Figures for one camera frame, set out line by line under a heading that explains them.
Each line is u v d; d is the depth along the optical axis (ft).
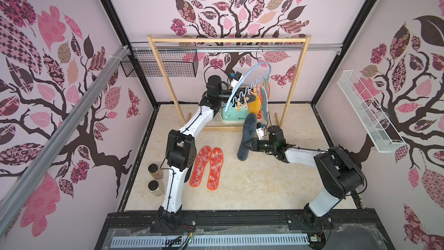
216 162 3.02
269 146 2.55
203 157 3.11
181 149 1.88
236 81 2.31
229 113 3.39
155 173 2.65
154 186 2.43
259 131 2.75
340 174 1.55
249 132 2.81
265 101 2.93
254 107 2.86
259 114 3.19
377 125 2.44
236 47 3.06
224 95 2.44
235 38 2.95
